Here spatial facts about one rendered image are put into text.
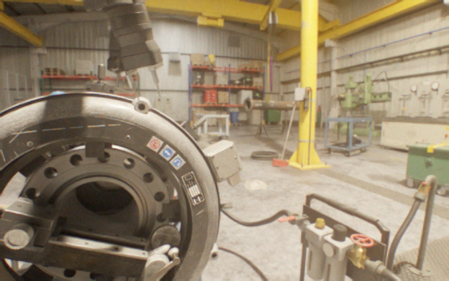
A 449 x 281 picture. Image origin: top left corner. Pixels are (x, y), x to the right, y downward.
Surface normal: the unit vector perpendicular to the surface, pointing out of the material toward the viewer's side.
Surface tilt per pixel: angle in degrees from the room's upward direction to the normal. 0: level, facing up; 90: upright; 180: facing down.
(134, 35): 122
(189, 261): 90
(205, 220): 90
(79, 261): 90
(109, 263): 90
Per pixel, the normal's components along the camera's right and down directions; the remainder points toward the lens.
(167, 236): 0.40, 0.11
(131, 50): -0.14, 0.46
